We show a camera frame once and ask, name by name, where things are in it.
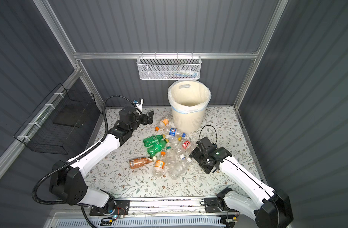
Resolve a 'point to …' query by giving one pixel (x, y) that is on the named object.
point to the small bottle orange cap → (163, 123)
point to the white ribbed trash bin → (188, 99)
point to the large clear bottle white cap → (181, 168)
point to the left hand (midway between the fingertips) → (145, 110)
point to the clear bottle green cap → (171, 157)
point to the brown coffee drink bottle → (138, 162)
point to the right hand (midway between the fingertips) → (195, 161)
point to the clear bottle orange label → (159, 167)
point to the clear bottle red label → (186, 144)
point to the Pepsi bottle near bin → (174, 132)
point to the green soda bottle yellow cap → (157, 148)
